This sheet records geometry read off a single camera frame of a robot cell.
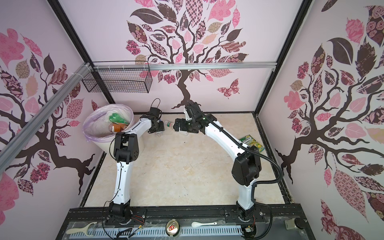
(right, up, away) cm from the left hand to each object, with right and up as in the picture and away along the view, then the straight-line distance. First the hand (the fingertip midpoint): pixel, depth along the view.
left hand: (159, 128), depth 109 cm
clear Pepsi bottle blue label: (+1, -3, -6) cm, 7 cm away
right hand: (+18, +2, -26) cm, 32 cm away
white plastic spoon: (+27, -47, -37) cm, 66 cm away
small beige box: (+72, -45, -40) cm, 94 cm away
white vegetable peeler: (-25, -47, -40) cm, 67 cm away
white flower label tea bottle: (+7, +3, -2) cm, 8 cm away
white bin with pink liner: (-31, +1, -24) cm, 39 cm away
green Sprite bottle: (-22, +7, -20) cm, 30 cm away
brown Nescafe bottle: (-17, +1, -26) cm, 31 cm away
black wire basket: (-22, +34, -14) cm, 43 cm away
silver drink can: (+17, -41, -47) cm, 65 cm away
